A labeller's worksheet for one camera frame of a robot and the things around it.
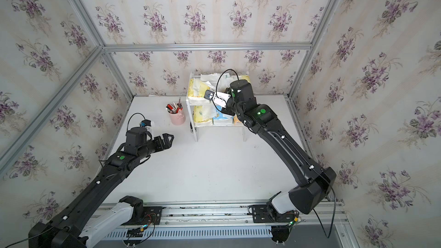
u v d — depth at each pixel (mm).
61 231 381
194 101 701
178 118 990
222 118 818
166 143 716
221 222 727
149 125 714
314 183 387
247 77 769
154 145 699
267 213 693
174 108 1010
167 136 728
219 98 583
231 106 620
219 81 545
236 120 839
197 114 857
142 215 686
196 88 718
